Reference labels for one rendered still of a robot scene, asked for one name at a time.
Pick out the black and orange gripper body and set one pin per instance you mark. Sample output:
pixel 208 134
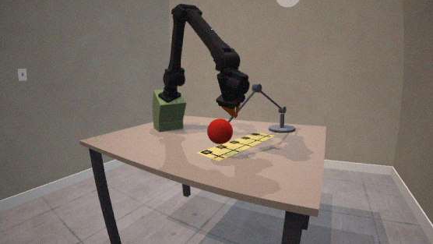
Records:
pixel 228 99

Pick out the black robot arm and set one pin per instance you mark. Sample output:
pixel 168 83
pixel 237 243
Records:
pixel 223 55

